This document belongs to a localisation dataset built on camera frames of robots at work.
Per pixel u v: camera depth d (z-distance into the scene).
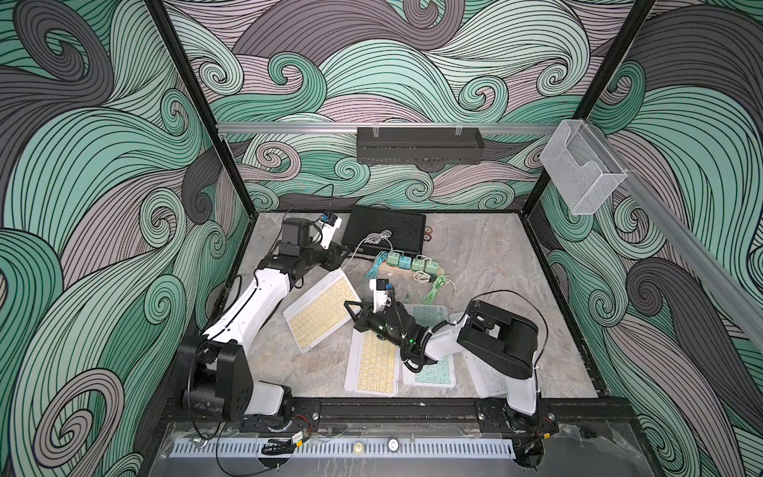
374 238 0.89
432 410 0.75
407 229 1.08
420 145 0.97
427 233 1.14
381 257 1.00
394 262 0.98
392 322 0.63
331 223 0.72
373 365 0.81
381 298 0.75
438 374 0.80
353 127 0.94
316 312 0.85
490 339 0.49
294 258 0.62
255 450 0.70
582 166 0.79
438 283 0.95
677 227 0.62
